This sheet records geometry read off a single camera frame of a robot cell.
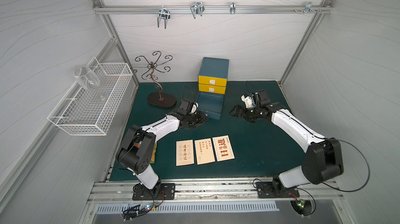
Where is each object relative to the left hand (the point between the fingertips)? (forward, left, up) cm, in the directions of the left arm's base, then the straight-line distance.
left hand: (208, 120), depth 88 cm
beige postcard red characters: (-12, -9, -11) cm, 19 cm away
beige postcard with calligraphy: (-15, +13, -10) cm, 23 cm away
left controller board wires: (-42, +31, -6) cm, 52 cm away
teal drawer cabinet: (+28, -3, +10) cm, 30 cm away
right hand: (+2, -15, +6) cm, 16 cm away
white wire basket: (-9, +51, +21) cm, 56 cm away
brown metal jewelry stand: (+21, +36, -7) cm, 42 cm away
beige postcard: (-14, +2, -10) cm, 18 cm away
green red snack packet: (-20, +30, -8) cm, 37 cm away
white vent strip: (-39, -20, -10) cm, 45 cm away
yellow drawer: (+23, -4, +2) cm, 23 cm away
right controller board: (-39, -45, -13) cm, 60 cm away
